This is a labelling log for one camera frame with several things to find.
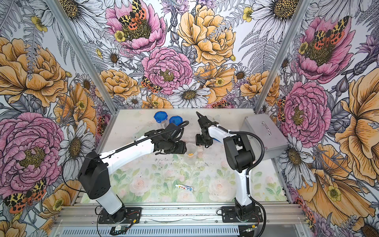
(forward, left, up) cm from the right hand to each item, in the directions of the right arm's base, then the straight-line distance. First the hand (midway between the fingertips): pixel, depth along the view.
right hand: (201, 146), depth 99 cm
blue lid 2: (+13, +15, +12) cm, 24 cm away
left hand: (-11, +13, +11) cm, 20 cm away
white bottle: (-13, +7, +11) cm, 18 cm away
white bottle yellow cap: (-4, +1, 0) cm, 4 cm away
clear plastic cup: (+13, +29, +7) cm, 32 cm away
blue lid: (+16, +27, +13) cm, 34 cm away
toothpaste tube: (-25, +11, 0) cm, 28 cm away
